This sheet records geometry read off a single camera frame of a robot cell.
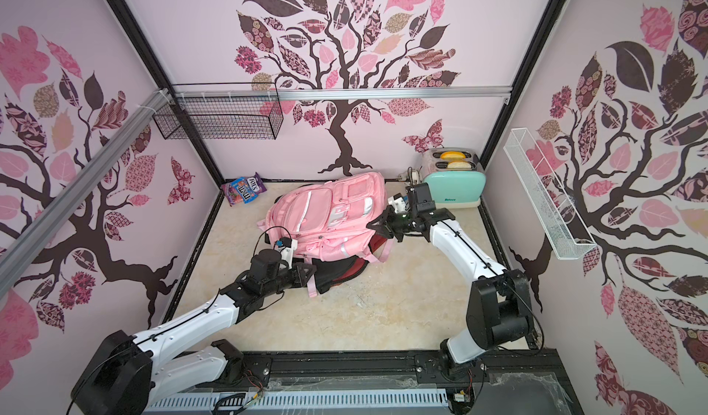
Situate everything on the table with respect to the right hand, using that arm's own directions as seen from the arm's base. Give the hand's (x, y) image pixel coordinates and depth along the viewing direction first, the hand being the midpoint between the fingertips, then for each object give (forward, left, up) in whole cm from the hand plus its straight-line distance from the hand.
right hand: (367, 228), depth 80 cm
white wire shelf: (+14, -53, +6) cm, 55 cm away
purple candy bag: (+33, +52, -16) cm, 64 cm away
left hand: (-9, +17, -11) cm, 22 cm away
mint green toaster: (+26, -34, -5) cm, 43 cm away
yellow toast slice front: (+29, -35, -2) cm, 46 cm away
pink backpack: (+6, +13, -4) cm, 15 cm away
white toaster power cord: (+36, -20, -13) cm, 43 cm away
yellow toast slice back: (+34, -34, -2) cm, 48 cm away
